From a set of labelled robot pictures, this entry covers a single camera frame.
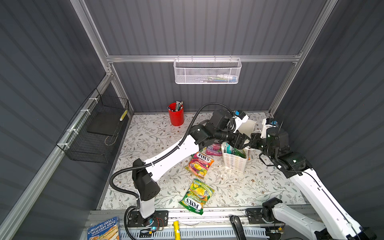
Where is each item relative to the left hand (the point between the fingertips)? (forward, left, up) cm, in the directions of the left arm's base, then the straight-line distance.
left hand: (247, 136), depth 66 cm
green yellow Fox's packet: (-14, +22, -31) cm, 41 cm away
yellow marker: (-27, +34, -32) cm, 54 cm away
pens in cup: (+43, +35, -19) cm, 58 cm away
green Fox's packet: (+4, -1, -21) cm, 21 cm away
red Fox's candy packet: (+2, +20, -30) cm, 36 cm away
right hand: (+4, -5, -4) cm, 8 cm away
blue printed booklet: (-27, +66, -32) cm, 78 cm away
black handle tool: (-30, +5, -28) cm, 41 cm away
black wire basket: (+11, +74, -6) cm, 75 cm away
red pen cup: (+37, +34, -21) cm, 54 cm away
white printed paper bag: (-4, +2, -17) cm, 17 cm away
